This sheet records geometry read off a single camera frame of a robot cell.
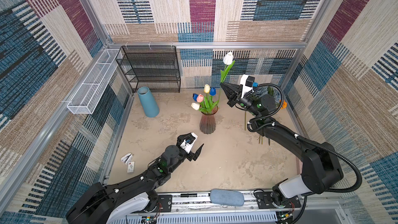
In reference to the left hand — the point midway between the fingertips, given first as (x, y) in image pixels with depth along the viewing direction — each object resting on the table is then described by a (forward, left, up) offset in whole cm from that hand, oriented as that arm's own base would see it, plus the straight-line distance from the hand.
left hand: (196, 137), depth 79 cm
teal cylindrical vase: (+25, +29, -6) cm, 39 cm away
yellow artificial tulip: (+18, -6, +15) cm, 24 cm away
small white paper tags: (-6, +38, -13) cm, 40 cm away
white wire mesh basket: (+11, +49, +18) cm, 53 cm away
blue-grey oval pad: (-25, -14, -12) cm, 31 cm away
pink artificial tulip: (+12, -2, +16) cm, 20 cm away
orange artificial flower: (+28, -59, -11) cm, 67 cm away
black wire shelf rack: (+52, +29, +4) cm, 59 cm away
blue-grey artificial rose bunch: (+33, -47, -2) cm, 58 cm away
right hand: (+12, -11, +25) cm, 29 cm away
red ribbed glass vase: (+18, -7, -15) cm, 24 cm away
